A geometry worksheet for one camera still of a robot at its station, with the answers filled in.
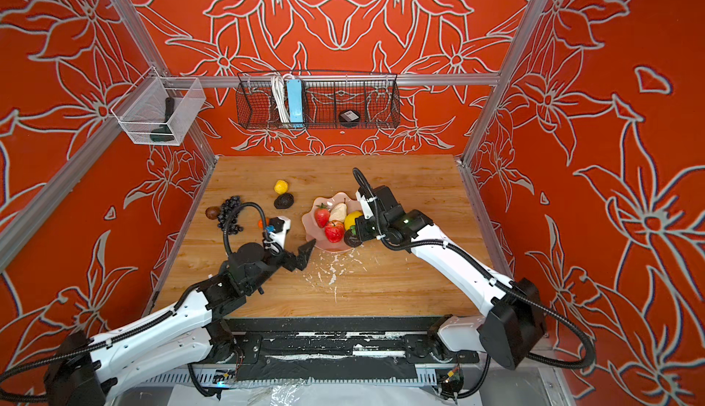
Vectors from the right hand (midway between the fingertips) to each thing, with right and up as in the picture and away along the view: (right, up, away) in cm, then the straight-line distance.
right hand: (352, 224), depth 78 cm
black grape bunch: (-46, +3, +20) cm, 50 cm away
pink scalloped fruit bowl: (-13, -5, +14) cm, 20 cm away
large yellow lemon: (-1, 0, +15) cm, 15 cm away
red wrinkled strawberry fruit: (-6, -4, +11) cm, 14 cm away
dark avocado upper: (-26, +5, +22) cm, 34 cm away
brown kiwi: (-51, +2, +19) cm, 55 cm away
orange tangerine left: (-22, +3, -16) cm, 27 cm away
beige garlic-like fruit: (-5, +2, +16) cm, 17 cm away
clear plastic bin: (-66, +37, +12) cm, 76 cm away
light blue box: (-19, +39, +11) cm, 45 cm away
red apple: (-10, +1, +16) cm, 19 cm away
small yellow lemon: (-28, +11, +28) cm, 41 cm away
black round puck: (-1, +35, +16) cm, 39 cm away
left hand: (-14, -2, -4) cm, 15 cm away
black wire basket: (-7, +42, +19) cm, 47 cm away
